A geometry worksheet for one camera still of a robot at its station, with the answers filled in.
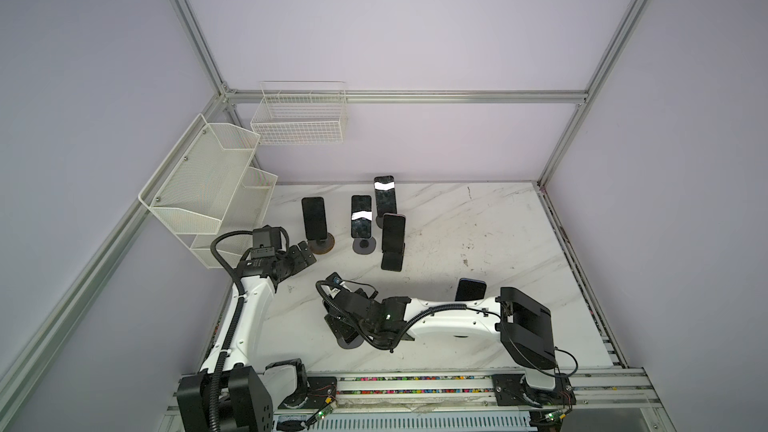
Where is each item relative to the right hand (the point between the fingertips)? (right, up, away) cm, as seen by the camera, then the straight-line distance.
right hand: (332, 311), depth 77 cm
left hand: (-11, +12, +6) cm, 17 cm away
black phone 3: (+13, +32, +25) cm, 42 cm away
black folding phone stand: (+16, +11, +21) cm, 29 cm away
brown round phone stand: (-9, +14, +24) cm, 29 cm away
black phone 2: (-10, +24, +21) cm, 34 cm away
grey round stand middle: (+6, +14, +25) cm, 30 cm away
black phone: (+36, +6, 0) cm, 37 cm away
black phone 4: (+16, +19, +14) cm, 29 cm away
